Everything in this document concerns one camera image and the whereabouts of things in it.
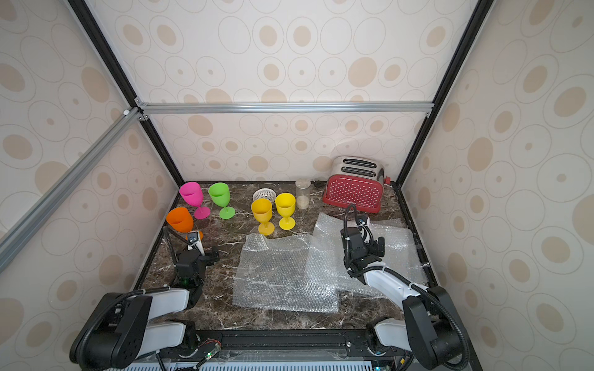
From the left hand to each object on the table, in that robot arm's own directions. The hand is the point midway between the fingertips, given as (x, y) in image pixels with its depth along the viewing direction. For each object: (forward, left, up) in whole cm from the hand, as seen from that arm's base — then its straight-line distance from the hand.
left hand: (208, 239), depth 89 cm
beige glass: (+12, -20, +4) cm, 24 cm away
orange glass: (+5, +10, +6) cm, 13 cm away
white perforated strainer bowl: (+30, -18, -6) cm, 35 cm away
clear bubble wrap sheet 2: (-3, -75, -5) cm, 76 cm away
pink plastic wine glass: (+18, +9, +7) cm, 21 cm away
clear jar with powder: (+29, -36, -5) cm, 47 cm away
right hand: (0, -65, +2) cm, 66 cm away
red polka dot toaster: (+24, -59, +9) cm, 64 cm away
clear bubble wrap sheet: (-10, -35, -8) cm, 37 cm away
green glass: (+17, -2, +6) cm, 19 cm away
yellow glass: (+16, -29, +3) cm, 33 cm away
